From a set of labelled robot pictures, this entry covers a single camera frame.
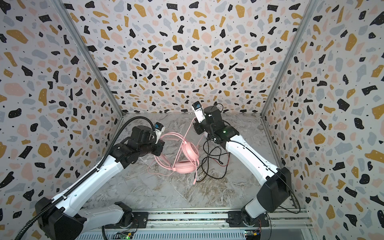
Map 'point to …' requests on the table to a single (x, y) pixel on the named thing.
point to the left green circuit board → (123, 235)
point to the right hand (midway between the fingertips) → (194, 115)
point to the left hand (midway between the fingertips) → (164, 140)
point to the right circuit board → (252, 232)
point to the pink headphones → (190, 155)
